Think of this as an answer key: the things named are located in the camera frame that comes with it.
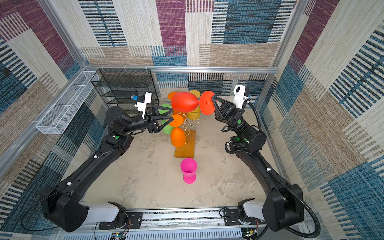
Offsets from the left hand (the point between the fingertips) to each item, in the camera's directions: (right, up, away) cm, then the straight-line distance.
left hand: (172, 114), depth 58 cm
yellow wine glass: (+9, +2, +32) cm, 33 cm away
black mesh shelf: (-45, +22, +47) cm, 68 cm away
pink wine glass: (+6, -27, +23) cm, 36 cm away
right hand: (+13, +3, -11) cm, 17 cm away
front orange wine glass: (0, -9, +18) cm, 20 cm away
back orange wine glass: (-5, +12, +25) cm, 28 cm away
